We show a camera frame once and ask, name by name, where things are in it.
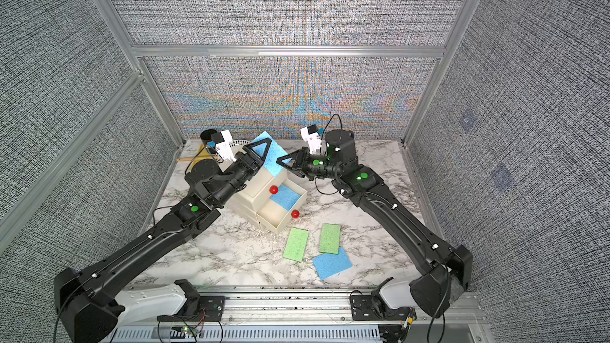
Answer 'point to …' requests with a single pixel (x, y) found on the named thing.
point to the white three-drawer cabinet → (254, 201)
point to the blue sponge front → (330, 264)
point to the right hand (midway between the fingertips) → (278, 155)
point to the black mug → (206, 136)
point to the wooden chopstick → (195, 157)
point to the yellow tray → (203, 154)
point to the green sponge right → (330, 238)
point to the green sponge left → (296, 244)
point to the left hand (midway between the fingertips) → (274, 141)
